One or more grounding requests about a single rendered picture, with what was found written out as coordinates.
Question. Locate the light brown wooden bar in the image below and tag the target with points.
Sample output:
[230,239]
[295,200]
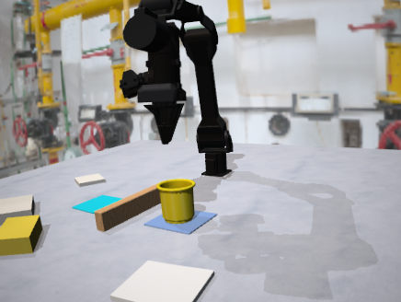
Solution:
[113,214]

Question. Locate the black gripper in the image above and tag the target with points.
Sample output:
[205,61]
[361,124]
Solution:
[164,94]

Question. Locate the white flat square slab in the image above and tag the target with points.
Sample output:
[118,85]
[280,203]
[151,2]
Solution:
[163,282]

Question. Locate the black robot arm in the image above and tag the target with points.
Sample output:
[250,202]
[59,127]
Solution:
[148,31]

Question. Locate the cream flat rectangular block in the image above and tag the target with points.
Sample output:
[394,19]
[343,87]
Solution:
[17,206]

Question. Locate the yellow rectangular block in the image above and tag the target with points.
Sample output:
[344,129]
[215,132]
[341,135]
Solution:
[19,235]

